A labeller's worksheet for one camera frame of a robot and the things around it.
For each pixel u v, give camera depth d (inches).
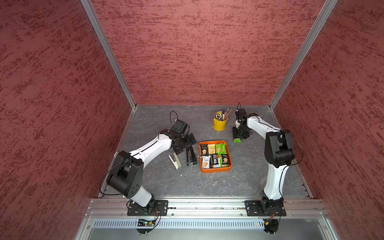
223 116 40.5
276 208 26.8
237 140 37.6
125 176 17.3
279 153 21.3
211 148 37.2
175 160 34.4
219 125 41.0
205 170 32.7
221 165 34.4
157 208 29.0
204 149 36.3
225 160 34.5
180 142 28.4
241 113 32.8
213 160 34.7
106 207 29.8
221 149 36.9
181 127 27.6
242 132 33.8
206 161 34.4
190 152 36.3
